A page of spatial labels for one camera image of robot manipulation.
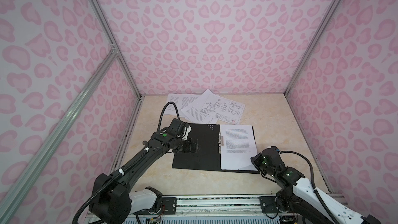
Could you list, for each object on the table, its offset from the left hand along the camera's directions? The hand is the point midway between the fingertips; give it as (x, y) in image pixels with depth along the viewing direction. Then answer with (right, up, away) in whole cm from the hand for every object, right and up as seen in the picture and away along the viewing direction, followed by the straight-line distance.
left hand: (193, 145), depth 80 cm
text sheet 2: (-12, +25, +37) cm, 47 cm away
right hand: (+29, -7, +3) cm, 30 cm away
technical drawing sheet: (+18, +18, +31) cm, 40 cm away
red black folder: (+8, -9, +8) cm, 14 cm away
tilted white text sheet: (-3, +18, +31) cm, 36 cm away
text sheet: (+26, -3, +13) cm, 29 cm away
